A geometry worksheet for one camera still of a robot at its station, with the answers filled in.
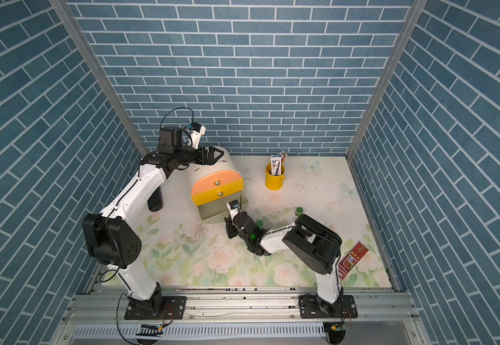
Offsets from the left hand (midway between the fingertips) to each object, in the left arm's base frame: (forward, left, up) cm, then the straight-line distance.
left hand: (220, 151), depth 83 cm
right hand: (-16, -2, -24) cm, 29 cm away
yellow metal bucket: (+4, -23, -24) cm, 34 cm away
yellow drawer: (-8, +2, -15) cm, 18 cm away
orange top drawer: (-8, +3, -7) cm, 11 cm away
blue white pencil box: (+7, -23, -15) cm, 29 cm away
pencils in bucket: (+10, -27, -12) cm, 31 cm away
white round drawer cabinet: (0, -1, -6) cm, 6 cm away
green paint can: (-11, -34, -26) cm, 44 cm away
